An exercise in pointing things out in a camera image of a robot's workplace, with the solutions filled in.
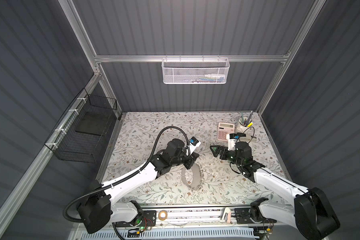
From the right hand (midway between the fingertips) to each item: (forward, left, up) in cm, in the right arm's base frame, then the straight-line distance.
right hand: (217, 148), depth 84 cm
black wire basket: (-2, +70, +17) cm, 72 cm away
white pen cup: (+19, -20, -4) cm, 28 cm away
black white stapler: (+16, -25, -12) cm, 33 cm away
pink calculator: (+24, -10, -12) cm, 28 cm away
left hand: (-7, +11, +5) cm, 14 cm away
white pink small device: (-32, -2, -11) cm, 34 cm away
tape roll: (-31, +30, -13) cm, 45 cm away
